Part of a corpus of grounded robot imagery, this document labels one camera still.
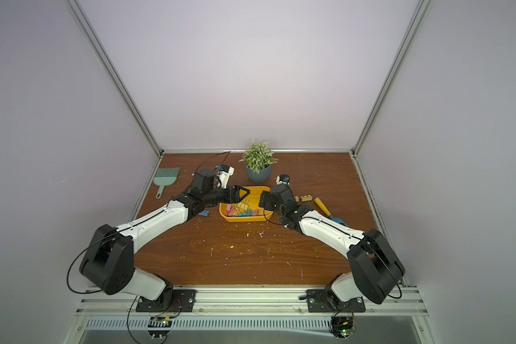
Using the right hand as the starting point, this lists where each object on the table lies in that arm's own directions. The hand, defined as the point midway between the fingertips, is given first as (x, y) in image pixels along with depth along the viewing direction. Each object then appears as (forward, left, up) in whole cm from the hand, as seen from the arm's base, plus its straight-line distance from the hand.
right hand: (270, 192), depth 86 cm
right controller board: (-43, -24, -14) cm, 51 cm away
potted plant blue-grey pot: (+17, +6, +3) cm, 18 cm away
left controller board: (-45, +37, -16) cm, 61 cm away
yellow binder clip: (+7, -17, -14) cm, 23 cm away
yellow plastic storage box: (-1, +10, -12) cm, 16 cm away
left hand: (-2, +9, +3) cm, 10 cm away
